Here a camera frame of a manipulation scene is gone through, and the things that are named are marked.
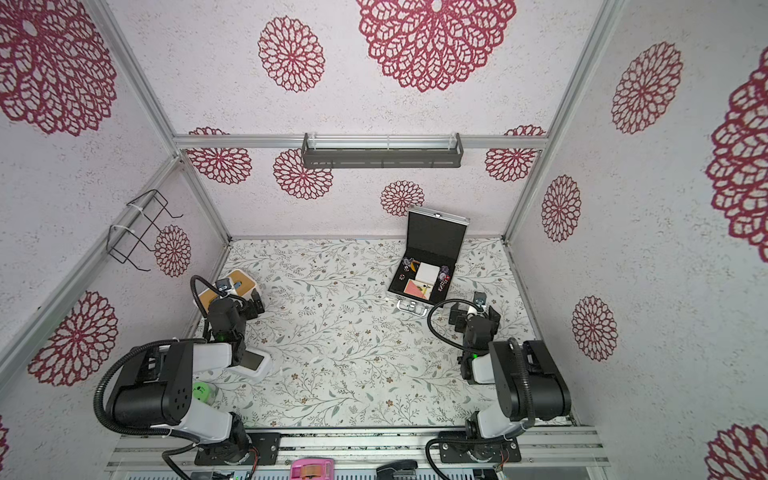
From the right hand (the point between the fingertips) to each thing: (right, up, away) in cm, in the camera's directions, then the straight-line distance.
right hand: (475, 301), depth 91 cm
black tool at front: (-27, -37, -22) cm, 51 cm away
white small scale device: (-64, -17, -8) cm, 67 cm away
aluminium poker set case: (-10, +20, +15) cm, 26 cm away
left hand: (-73, +2, +2) cm, 73 cm away
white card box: (-13, +8, +15) cm, 21 cm away
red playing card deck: (-16, +3, +12) cm, 20 cm away
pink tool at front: (-45, -36, -23) cm, 62 cm away
